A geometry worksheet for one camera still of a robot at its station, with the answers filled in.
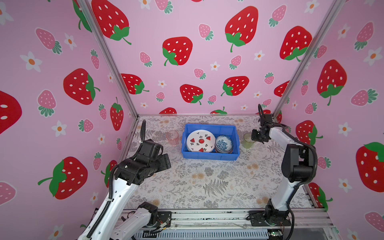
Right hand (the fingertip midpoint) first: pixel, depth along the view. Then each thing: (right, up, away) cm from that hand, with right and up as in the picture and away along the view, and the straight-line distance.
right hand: (255, 136), depth 98 cm
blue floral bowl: (-22, -4, -5) cm, 23 cm away
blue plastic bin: (-15, +4, +8) cm, 18 cm away
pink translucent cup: (-58, 0, +12) cm, 59 cm away
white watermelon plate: (-37, -3, +3) cm, 37 cm away
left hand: (-55, -11, -27) cm, 62 cm away
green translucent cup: (-5, -4, 0) cm, 6 cm away
